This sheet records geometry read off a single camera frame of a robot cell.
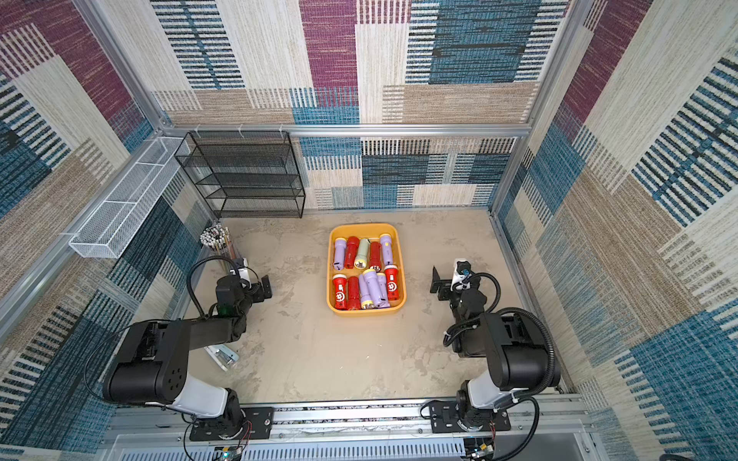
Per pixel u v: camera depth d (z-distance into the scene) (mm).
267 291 880
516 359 451
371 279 926
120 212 746
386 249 1049
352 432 729
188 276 708
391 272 987
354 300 917
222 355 828
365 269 992
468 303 694
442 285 815
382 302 894
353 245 1051
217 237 892
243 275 828
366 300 909
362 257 1013
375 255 1021
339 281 964
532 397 462
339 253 1045
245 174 1084
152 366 449
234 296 729
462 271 760
